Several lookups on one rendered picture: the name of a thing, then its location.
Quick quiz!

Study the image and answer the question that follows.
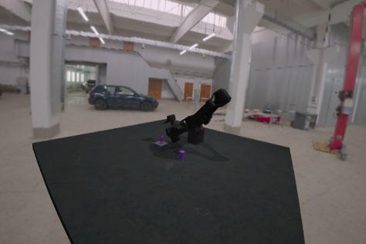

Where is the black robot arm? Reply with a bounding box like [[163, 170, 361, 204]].
[[165, 88, 232, 138]]

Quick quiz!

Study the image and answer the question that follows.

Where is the purple cylinder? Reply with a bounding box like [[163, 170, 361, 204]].
[[179, 151, 185, 161]]

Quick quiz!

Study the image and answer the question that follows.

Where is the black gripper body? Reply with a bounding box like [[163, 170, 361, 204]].
[[167, 114, 180, 143]]

